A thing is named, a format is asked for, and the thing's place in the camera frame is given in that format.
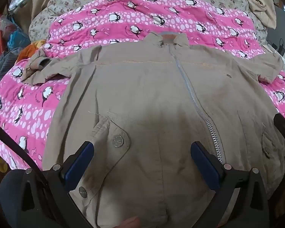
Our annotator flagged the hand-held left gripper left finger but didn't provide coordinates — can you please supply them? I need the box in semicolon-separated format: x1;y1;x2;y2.
19;141;95;228

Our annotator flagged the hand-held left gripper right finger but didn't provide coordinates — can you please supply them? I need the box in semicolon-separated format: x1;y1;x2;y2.
190;142;269;228

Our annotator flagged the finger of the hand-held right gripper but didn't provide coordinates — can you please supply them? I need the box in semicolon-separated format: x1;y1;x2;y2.
274;113;285;149

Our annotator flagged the beige zip jacket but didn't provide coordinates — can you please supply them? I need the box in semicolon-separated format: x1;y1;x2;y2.
21;31;285;228

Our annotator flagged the pink penguin print blanket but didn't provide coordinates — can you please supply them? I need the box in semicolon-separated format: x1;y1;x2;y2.
0;0;285;171

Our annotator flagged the black power adapter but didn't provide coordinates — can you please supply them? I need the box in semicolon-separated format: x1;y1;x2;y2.
272;40;285;54

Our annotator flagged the grey striped cloth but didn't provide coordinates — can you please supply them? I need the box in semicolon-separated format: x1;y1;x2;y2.
0;47;22;89

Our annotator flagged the orange cloth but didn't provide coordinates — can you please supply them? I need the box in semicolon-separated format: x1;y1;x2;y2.
16;40;47;63

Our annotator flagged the beige cloth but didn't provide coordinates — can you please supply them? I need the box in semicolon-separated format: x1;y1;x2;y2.
230;0;280;29

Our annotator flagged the blue plastic bag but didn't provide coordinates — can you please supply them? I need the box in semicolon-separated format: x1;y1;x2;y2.
7;26;32;51

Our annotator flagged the floral bed sheet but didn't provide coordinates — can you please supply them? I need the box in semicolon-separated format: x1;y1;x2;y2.
28;0;269;49

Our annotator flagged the black cable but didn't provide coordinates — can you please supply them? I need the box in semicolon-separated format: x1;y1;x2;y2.
0;121;92;228

